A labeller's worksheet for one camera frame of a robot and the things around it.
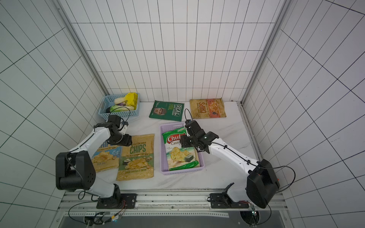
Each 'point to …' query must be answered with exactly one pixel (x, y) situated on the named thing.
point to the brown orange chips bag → (207, 108)
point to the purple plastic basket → (169, 127)
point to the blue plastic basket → (124, 105)
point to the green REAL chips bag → (167, 110)
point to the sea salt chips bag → (106, 156)
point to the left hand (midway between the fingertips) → (124, 144)
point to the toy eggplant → (108, 109)
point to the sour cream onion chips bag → (136, 161)
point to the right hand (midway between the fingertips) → (178, 141)
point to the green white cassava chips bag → (178, 157)
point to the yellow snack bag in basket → (132, 99)
